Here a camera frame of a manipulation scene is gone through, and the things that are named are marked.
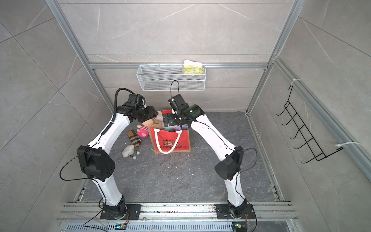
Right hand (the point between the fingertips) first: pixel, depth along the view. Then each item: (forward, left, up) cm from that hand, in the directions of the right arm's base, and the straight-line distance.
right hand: (173, 119), depth 79 cm
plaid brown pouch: (+3, +30, -23) cm, 38 cm away
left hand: (+9, +11, -3) cm, 15 cm away
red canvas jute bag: (-5, +5, -11) cm, 13 cm away
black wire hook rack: (-16, -64, +3) cm, 66 cm away
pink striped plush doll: (+8, +24, -21) cm, 33 cm away
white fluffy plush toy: (-6, +31, -23) cm, 40 cm away
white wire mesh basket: (+37, +12, +3) cm, 39 cm away
